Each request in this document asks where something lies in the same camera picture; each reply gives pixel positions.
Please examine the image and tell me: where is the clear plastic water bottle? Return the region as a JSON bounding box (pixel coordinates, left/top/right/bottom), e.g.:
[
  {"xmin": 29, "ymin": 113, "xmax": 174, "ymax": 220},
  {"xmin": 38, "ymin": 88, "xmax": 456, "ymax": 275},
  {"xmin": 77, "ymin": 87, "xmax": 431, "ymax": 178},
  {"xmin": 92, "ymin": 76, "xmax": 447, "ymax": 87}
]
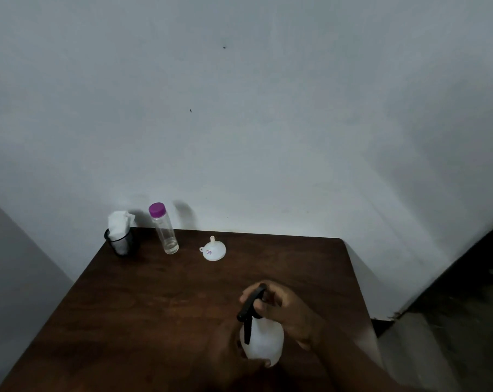
[{"xmin": 152, "ymin": 215, "xmax": 180, "ymax": 256}]

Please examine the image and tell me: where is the person's right forearm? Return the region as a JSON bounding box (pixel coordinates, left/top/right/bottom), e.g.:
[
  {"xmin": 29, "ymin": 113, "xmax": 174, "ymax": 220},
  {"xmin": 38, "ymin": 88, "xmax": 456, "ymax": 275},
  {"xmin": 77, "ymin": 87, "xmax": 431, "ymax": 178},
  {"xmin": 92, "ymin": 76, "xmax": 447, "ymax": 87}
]
[{"xmin": 307, "ymin": 326, "xmax": 418, "ymax": 392}]

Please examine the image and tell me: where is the black mesh cup holder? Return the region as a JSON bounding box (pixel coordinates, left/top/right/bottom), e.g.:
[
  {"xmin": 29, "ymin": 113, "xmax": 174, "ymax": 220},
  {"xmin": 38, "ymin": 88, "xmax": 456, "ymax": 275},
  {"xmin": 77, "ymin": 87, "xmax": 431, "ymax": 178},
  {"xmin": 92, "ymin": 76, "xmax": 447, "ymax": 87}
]
[{"xmin": 103, "ymin": 227, "xmax": 135, "ymax": 258}]

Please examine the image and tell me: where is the black cup with tissues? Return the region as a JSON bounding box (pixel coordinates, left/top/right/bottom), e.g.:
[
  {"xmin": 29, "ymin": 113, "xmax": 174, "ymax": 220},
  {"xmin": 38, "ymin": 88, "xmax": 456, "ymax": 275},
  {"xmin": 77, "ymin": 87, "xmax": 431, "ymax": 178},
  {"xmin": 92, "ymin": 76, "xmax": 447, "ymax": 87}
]
[{"xmin": 107, "ymin": 210, "xmax": 137, "ymax": 256}]

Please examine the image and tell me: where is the white plastic funnel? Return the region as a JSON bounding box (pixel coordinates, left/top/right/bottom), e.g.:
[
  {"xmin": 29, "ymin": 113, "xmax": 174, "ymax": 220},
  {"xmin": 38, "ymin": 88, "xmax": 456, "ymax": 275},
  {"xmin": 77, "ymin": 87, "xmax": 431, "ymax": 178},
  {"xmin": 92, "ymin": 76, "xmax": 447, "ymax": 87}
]
[{"xmin": 199, "ymin": 235, "xmax": 227, "ymax": 262}]

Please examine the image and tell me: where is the dark wooden table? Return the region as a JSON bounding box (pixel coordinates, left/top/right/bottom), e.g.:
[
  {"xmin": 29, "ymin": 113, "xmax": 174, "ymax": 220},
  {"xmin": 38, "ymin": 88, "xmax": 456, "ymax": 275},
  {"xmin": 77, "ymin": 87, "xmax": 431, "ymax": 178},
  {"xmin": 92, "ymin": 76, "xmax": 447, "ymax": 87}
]
[{"xmin": 0, "ymin": 228, "xmax": 385, "ymax": 392}]

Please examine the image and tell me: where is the white spray bottle body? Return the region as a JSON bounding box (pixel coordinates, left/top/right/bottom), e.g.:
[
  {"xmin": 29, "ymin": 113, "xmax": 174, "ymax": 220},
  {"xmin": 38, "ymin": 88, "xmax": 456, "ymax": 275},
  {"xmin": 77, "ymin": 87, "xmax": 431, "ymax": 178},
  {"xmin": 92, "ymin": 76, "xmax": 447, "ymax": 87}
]
[{"xmin": 239, "ymin": 315, "xmax": 285, "ymax": 369}]

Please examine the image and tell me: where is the person's right hand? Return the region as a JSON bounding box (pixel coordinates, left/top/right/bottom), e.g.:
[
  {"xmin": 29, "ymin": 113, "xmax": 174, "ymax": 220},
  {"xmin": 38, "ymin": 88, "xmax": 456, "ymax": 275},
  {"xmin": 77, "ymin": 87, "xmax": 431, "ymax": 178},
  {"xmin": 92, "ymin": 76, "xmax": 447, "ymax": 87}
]
[{"xmin": 238, "ymin": 279, "xmax": 325, "ymax": 351}]

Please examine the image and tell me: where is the black spray head with tube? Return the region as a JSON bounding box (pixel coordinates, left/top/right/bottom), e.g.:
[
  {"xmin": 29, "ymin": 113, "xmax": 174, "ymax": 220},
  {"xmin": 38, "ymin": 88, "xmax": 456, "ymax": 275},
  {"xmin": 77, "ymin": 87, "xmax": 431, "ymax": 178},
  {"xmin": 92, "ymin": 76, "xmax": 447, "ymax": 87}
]
[{"xmin": 236, "ymin": 283, "xmax": 268, "ymax": 346}]

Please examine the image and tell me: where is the person's left hand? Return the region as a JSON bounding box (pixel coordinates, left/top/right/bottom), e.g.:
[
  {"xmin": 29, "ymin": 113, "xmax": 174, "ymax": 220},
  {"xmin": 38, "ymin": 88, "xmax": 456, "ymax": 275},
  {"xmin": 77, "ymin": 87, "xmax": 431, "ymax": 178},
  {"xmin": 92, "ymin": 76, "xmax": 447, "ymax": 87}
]
[{"xmin": 195, "ymin": 320, "xmax": 273, "ymax": 392}]

